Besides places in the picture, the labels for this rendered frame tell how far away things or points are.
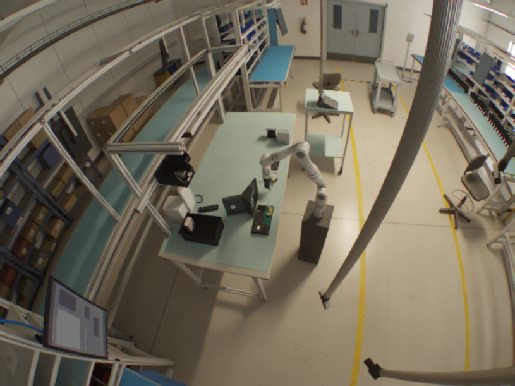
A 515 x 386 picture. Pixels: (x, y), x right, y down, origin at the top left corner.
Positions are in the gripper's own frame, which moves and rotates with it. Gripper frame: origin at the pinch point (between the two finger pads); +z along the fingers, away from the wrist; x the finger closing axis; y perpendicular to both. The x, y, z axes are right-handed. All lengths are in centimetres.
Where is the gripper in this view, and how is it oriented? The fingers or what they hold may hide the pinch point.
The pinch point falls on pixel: (271, 190)
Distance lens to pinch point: 195.7
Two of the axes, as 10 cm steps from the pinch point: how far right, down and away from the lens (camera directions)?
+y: -9.2, -2.3, 3.2
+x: -3.7, 7.5, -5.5
